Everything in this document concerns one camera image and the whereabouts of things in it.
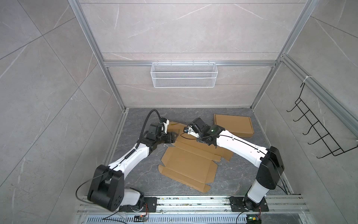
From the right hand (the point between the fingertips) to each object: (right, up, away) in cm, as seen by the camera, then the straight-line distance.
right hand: (203, 128), depth 85 cm
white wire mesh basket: (-12, +38, +16) cm, 43 cm away
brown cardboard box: (-8, -23, +5) cm, 25 cm away
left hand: (-19, -2, +1) cm, 19 cm away
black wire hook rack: (+52, -7, -27) cm, 59 cm away
